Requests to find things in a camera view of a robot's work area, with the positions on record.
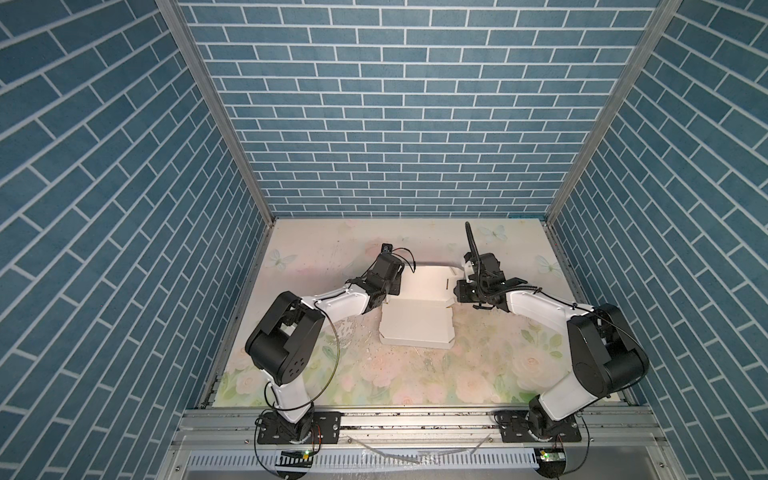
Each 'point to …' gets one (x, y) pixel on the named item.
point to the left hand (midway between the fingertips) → (393, 276)
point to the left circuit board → (295, 461)
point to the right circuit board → (551, 459)
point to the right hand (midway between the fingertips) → (454, 286)
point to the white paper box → (421, 315)
